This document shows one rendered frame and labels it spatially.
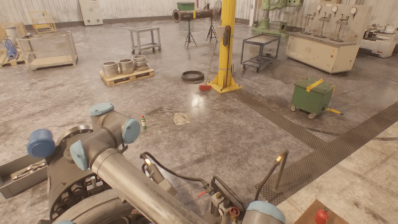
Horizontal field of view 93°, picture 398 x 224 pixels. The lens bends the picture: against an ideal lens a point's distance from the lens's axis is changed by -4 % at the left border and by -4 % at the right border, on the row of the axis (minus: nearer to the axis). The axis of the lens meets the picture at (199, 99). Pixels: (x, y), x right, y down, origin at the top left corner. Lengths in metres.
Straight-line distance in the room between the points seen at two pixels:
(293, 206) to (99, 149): 2.10
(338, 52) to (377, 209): 4.18
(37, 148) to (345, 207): 2.80
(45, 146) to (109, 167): 1.13
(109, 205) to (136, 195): 0.60
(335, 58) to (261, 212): 5.73
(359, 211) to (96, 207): 2.42
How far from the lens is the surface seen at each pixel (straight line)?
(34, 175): 2.97
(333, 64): 6.25
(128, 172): 0.63
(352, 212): 2.70
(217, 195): 1.73
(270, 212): 0.68
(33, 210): 2.78
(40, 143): 1.73
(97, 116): 0.83
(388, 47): 9.57
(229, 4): 4.13
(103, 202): 1.21
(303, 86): 3.72
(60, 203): 1.59
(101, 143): 0.70
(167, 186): 1.37
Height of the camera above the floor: 1.90
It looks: 28 degrees down
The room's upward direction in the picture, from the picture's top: straight up
